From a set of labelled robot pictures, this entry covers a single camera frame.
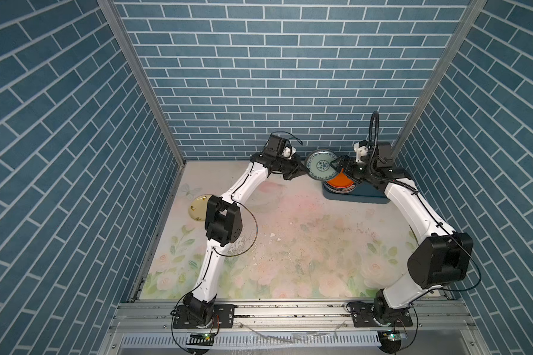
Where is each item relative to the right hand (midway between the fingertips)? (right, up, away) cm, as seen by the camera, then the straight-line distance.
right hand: (339, 167), depth 84 cm
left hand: (-9, -1, +3) cm, 9 cm away
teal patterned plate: (-7, +2, +7) cm, 10 cm away
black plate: (+7, -10, +21) cm, 24 cm away
